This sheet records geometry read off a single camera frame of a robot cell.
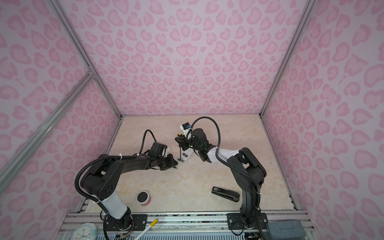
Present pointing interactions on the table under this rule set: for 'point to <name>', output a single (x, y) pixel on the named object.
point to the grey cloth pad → (286, 229)
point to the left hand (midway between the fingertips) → (179, 161)
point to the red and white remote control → (185, 155)
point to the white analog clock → (87, 231)
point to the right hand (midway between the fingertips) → (178, 136)
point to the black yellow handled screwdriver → (180, 134)
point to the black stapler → (226, 194)
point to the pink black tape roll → (143, 198)
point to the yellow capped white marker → (153, 223)
